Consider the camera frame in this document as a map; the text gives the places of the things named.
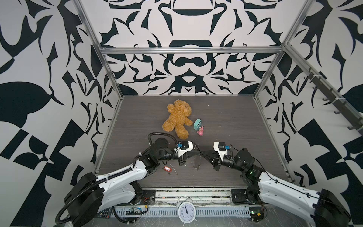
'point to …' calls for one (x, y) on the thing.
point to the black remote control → (104, 213)
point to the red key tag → (167, 169)
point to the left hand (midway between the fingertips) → (199, 149)
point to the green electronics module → (257, 213)
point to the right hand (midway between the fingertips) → (202, 154)
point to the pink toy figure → (201, 131)
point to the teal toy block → (197, 124)
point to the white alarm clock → (186, 209)
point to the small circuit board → (133, 213)
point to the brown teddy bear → (180, 111)
